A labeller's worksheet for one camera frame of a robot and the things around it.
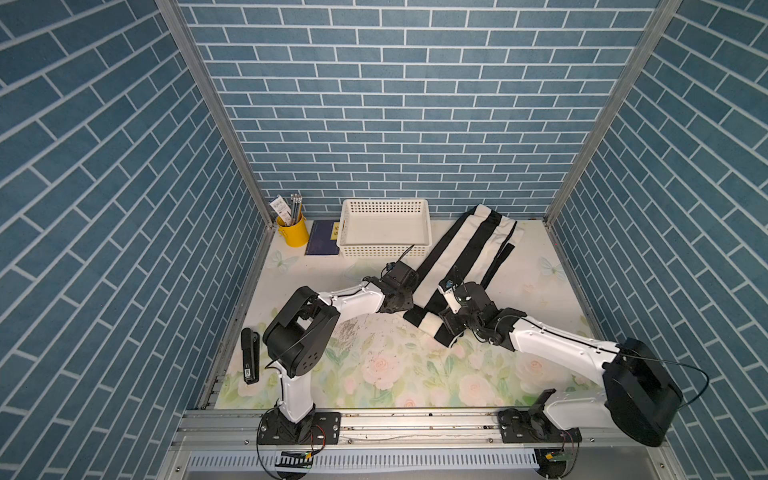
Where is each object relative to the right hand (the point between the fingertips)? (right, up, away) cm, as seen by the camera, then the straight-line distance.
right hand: (450, 310), depth 88 cm
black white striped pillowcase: (+11, +16, +21) cm, 29 cm away
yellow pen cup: (-53, +23, +21) cm, 62 cm away
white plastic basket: (-21, +26, +31) cm, 45 cm away
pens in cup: (-52, +35, +17) cm, 65 cm away
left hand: (-11, +1, +6) cm, 12 cm away
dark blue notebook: (-46, +21, +24) cm, 56 cm away
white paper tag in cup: (-57, +32, +17) cm, 67 cm away
